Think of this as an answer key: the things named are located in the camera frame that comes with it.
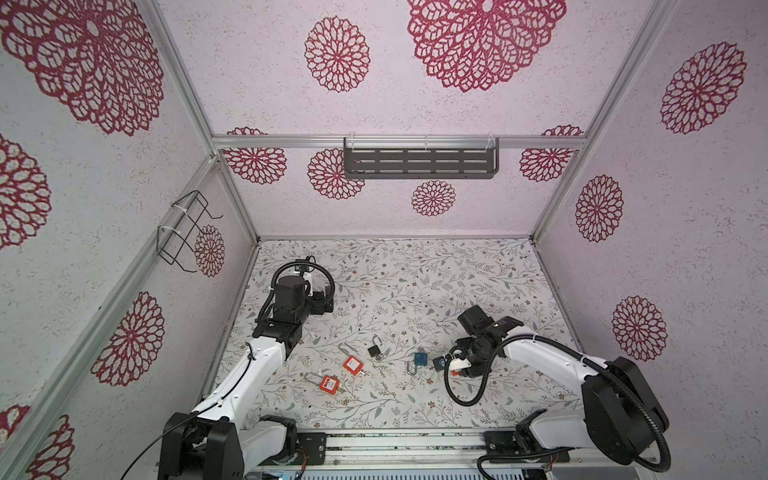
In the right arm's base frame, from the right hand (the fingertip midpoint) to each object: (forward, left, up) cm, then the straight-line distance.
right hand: (460, 354), depth 87 cm
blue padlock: (-1, +11, -1) cm, 11 cm away
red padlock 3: (-10, +37, -1) cm, 38 cm away
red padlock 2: (-4, +31, 0) cm, 31 cm away
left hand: (+11, +42, +14) cm, 46 cm away
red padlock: (-6, +2, 0) cm, 6 cm away
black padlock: (+1, +25, -1) cm, 25 cm away
